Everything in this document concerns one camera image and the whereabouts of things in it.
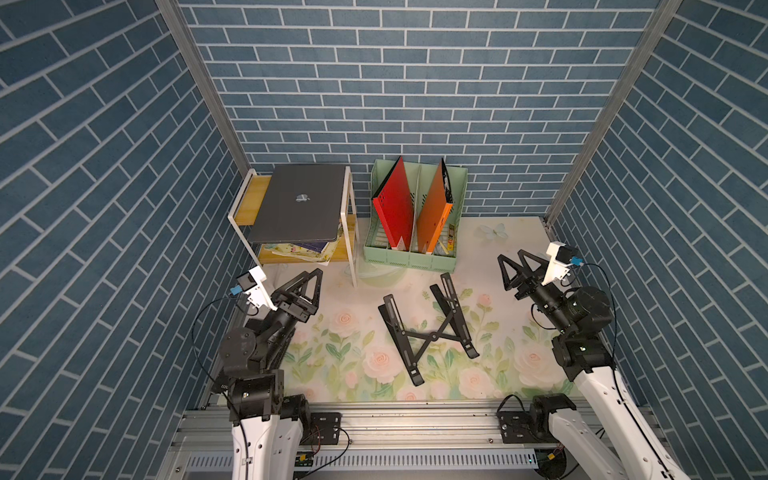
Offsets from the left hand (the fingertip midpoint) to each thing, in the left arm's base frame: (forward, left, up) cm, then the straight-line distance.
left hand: (327, 277), depth 61 cm
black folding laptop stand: (-1, -20, -34) cm, 40 cm away
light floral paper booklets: (+23, +18, -19) cm, 35 cm away
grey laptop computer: (+25, +11, -2) cm, 27 cm away
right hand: (+7, -41, -2) cm, 42 cm away
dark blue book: (+23, +9, -18) cm, 31 cm away
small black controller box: (-28, +7, -38) cm, 47 cm away
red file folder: (+33, -13, -8) cm, 36 cm away
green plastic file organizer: (+52, -23, -13) cm, 58 cm away
